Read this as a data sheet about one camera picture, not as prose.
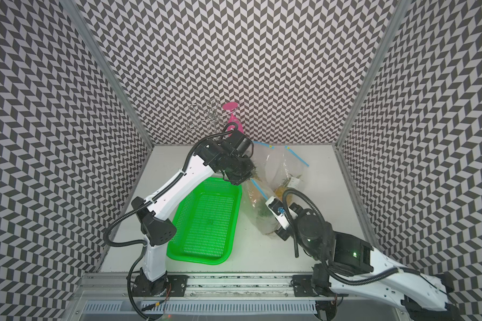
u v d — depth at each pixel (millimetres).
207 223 886
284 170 875
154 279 610
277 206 479
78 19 739
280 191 883
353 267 423
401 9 668
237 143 560
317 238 414
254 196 735
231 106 955
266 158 811
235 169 631
